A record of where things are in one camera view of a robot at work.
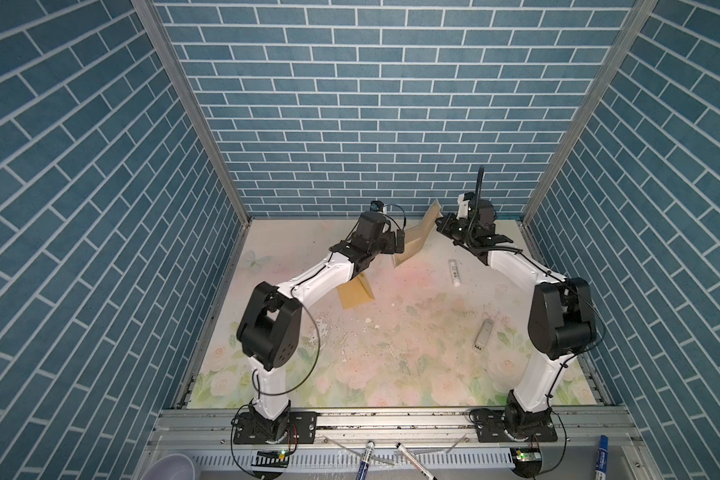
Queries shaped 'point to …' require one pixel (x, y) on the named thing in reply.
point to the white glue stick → (455, 272)
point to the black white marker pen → (416, 462)
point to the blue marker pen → (366, 460)
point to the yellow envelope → (355, 292)
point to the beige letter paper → (416, 236)
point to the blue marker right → (602, 458)
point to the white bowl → (171, 467)
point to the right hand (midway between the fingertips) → (433, 216)
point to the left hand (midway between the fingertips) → (392, 233)
